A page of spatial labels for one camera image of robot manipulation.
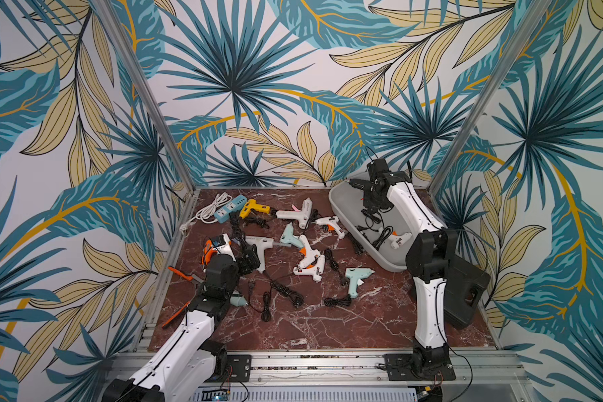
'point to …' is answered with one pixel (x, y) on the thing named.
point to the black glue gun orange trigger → (360, 183)
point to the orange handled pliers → (186, 277)
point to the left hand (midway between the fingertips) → (245, 252)
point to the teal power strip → (222, 214)
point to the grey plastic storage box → (379, 233)
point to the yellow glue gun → (252, 204)
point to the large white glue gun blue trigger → (261, 244)
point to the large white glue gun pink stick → (303, 214)
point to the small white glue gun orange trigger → (332, 225)
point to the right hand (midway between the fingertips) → (374, 202)
